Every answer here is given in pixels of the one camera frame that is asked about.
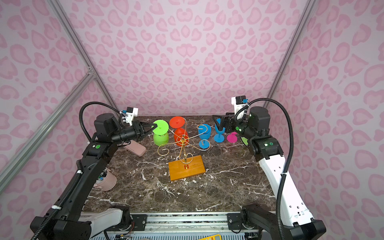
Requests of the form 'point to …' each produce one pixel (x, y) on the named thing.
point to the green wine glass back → (160, 135)
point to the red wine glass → (181, 137)
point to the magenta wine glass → (232, 137)
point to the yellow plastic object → (212, 237)
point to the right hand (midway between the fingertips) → (220, 114)
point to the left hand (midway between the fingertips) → (156, 124)
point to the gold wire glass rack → (185, 167)
